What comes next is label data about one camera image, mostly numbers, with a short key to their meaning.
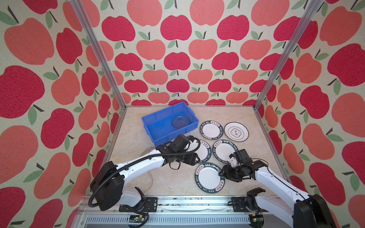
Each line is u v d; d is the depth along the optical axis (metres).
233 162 0.80
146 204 0.73
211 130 1.06
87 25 0.76
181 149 0.65
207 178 0.86
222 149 0.96
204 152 0.93
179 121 1.09
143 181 0.82
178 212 0.73
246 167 0.62
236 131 1.04
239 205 0.73
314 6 0.69
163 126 1.08
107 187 0.41
